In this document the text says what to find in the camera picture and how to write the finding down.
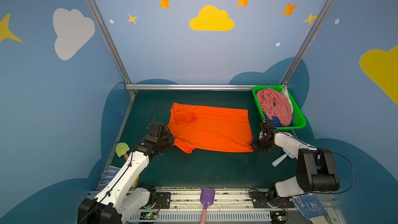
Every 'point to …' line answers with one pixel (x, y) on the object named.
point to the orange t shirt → (194, 127)
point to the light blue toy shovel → (275, 163)
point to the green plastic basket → (298, 120)
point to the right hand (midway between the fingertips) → (253, 145)
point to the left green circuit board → (148, 215)
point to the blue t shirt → (277, 123)
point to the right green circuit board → (278, 216)
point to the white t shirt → (285, 92)
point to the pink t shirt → (275, 105)
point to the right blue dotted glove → (311, 207)
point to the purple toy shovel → (207, 196)
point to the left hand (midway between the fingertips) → (178, 137)
